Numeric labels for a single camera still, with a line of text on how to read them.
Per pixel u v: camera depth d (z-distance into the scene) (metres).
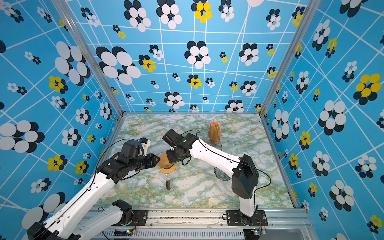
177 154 0.65
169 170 0.78
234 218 0.74
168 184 0.79
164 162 0.79
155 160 0.74
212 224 0.72
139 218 0.73
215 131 0.99
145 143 0.70
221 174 0.87
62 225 0.39
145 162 0.66
